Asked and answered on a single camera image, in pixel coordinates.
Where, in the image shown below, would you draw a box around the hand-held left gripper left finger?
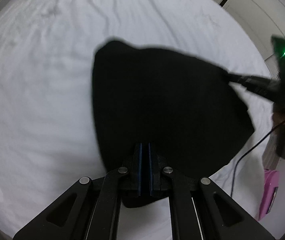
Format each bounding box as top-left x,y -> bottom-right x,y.
12,142 -> 143,240

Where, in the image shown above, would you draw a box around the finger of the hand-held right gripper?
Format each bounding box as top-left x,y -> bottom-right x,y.
226,72 -> 280,103

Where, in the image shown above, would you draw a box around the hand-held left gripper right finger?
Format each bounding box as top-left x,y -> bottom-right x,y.
148,142 -> 275,240

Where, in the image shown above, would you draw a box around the black pants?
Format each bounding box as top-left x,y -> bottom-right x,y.
92,39 -> 255,208

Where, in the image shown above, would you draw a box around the pink box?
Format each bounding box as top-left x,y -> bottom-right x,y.
259,169 -> 279,221

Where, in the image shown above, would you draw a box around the black cable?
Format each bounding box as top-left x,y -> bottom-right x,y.
231,120 -> 285,198

